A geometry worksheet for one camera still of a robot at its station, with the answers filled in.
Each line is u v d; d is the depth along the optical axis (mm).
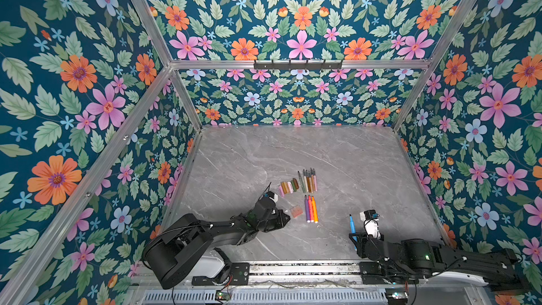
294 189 948
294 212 881
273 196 833
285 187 956
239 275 735
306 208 893
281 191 935
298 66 929
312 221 859
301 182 980
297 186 956
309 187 956
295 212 881
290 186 956
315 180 978
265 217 695
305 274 750
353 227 733
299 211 884
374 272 737
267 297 766
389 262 538
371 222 639
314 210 884
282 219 761
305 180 983
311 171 1012
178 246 467
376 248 535
